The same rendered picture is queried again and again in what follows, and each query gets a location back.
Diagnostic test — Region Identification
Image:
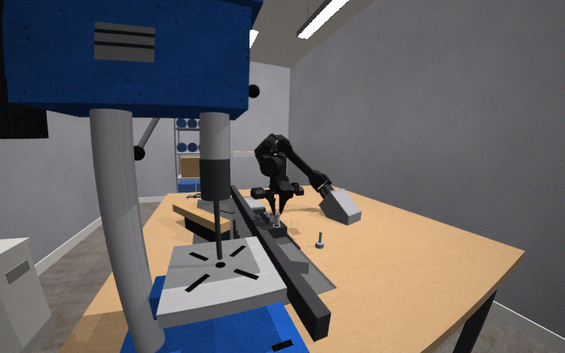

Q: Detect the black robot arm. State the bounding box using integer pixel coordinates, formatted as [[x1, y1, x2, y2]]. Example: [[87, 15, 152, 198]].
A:
[[254, 134, 334, 199]]

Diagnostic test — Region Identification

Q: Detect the grey flanged peg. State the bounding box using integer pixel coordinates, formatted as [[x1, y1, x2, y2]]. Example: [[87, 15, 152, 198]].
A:
[[316, 231, 324, 249]]

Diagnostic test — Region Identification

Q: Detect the black long square bar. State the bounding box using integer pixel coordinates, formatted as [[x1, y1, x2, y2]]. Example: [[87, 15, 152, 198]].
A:
[[230, 185, 331, 341]]

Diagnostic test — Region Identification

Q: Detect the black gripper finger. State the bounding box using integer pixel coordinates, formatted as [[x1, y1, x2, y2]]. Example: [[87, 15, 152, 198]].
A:
[[279, 198, 292, 214], [265, 197, 276, 215]]

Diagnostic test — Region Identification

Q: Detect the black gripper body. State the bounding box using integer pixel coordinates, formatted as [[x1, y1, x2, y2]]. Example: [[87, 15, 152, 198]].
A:
[[250, 173, 304, 200]]

